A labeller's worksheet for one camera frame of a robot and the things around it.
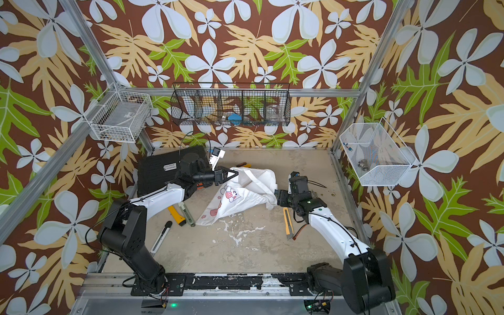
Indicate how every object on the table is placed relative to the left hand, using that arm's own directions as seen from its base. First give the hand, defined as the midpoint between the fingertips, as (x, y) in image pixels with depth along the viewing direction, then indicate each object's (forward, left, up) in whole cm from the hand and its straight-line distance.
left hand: (238, 171), depth 80 cm
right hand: (-4, -20, -11) cm, 23 cm away
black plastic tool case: (+13, +45, -17) cm, 50 cm away
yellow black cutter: (-12, +28, -23) cm, 38 cm away
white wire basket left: (+22, +53, +11) cm, 58 cm away
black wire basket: (+37, +8, +8) cm, 39 cm away
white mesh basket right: (+6, -58, +4) cm, 59 cm away
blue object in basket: (+29, +2, +4) cm, 29 cm away
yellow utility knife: (+22, -4, -23) cm, 32 cm away
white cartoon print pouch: (-2, -6, -10) cm, 12 cm away
